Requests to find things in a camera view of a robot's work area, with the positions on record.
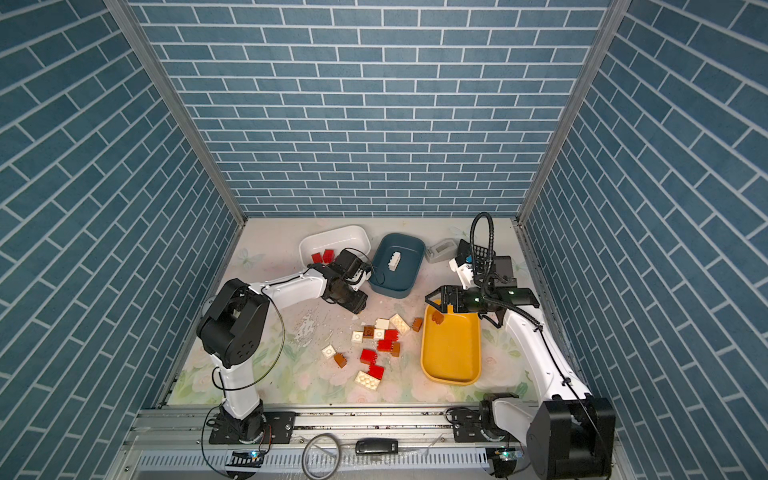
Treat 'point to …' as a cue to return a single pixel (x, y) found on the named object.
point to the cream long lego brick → (399, 323)
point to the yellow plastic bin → (451, 350)
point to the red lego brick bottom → (376, 371)
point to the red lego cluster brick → (390, 336)
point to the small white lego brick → (328, 351)
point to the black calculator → (481, 256)
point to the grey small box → (441, 250)
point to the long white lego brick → (394, 261)
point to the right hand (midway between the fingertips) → (437, 295)
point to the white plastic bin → (352, 238)
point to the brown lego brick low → (340, 360)
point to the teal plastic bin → (397, 284)
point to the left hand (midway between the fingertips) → (359, 302)
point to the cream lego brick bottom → (367, 380)
